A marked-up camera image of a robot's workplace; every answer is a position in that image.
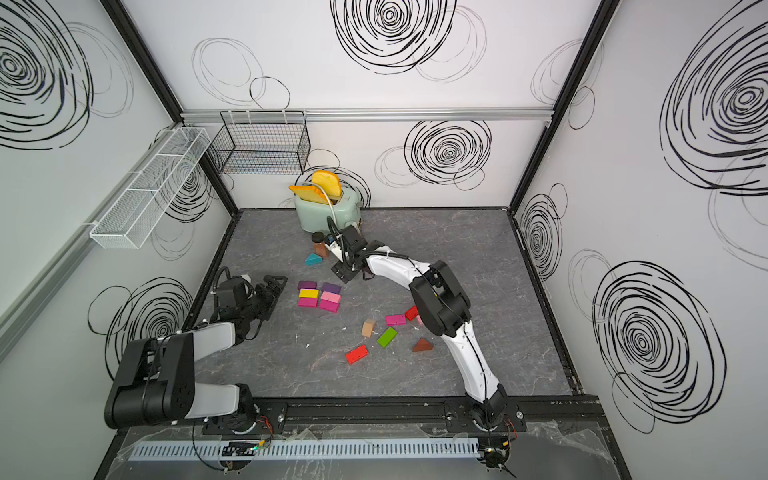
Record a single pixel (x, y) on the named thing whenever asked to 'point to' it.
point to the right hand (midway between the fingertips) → (350, 260)
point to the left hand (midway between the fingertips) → (280, 286)
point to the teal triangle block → (313, 259)
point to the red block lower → (357, 354)
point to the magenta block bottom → (396, 320)
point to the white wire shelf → (134, 212)
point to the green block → (387, 336)
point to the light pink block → (331, 296)
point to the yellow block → (309, 293)
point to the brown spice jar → (319, 245)
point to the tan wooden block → (368, 327)
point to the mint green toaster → (312, 216)
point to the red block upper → (411, 313)
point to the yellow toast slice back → (329, 181)
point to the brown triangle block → (422, 345)
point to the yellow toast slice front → (308, 193)
